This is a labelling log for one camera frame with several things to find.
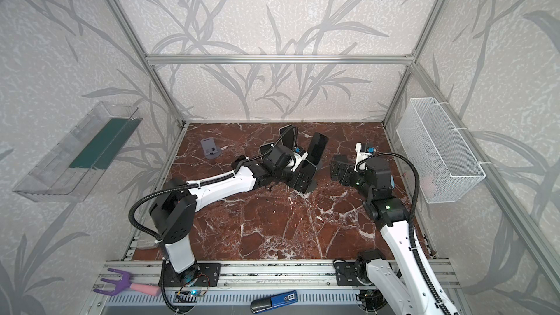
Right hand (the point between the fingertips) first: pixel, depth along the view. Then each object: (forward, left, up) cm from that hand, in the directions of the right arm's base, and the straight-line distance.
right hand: (340, 162), depth 75 cm
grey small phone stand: (+21, +57, -19) cm, 63 cm away
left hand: (+1, +12, -12) cm, 17 cm away
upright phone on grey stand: (+37, +19, -28) cm, 51 cm away
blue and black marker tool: (-38, +22, -20) cm, 48 cm away
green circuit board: (-35, +49, -24) cm, 65 cm away
